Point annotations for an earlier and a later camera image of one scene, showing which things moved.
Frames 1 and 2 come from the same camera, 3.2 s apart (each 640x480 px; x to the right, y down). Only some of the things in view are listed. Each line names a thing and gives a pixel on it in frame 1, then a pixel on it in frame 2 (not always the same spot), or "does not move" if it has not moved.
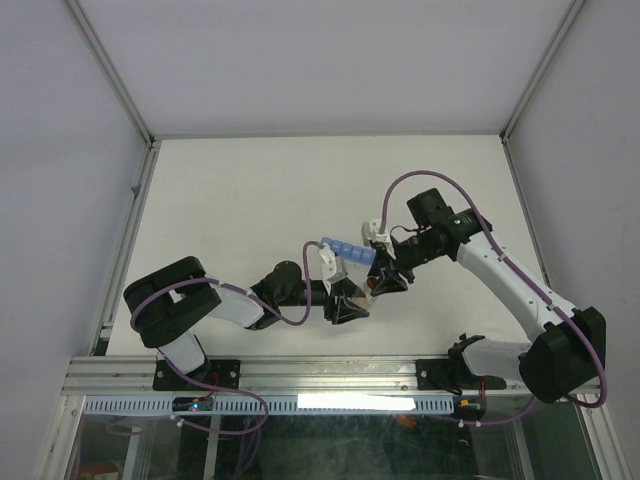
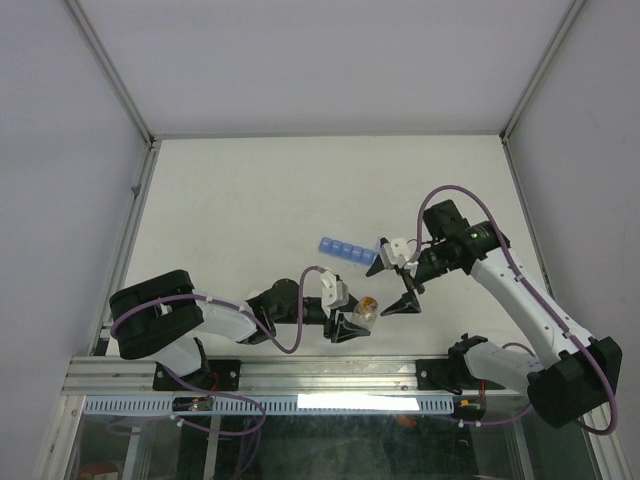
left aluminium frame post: [110, 70] does not move
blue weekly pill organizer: [351, 251] does not move
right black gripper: [389, 281] → [408, 303]
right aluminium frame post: [543, 65] does not move
